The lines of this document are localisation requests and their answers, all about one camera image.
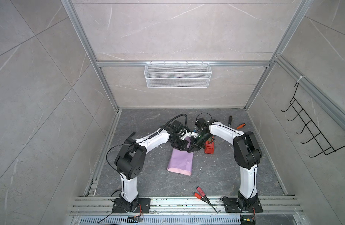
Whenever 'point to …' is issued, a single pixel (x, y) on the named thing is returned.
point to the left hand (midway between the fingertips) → (187, 147)
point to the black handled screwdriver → (230, 120)
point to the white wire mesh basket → (177, 75)
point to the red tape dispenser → (209, 148)
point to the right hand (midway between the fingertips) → (188, 150)
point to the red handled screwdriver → (199, 197)
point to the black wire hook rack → (310, 125)
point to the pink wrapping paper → (181, 161)
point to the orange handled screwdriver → (241, 126)
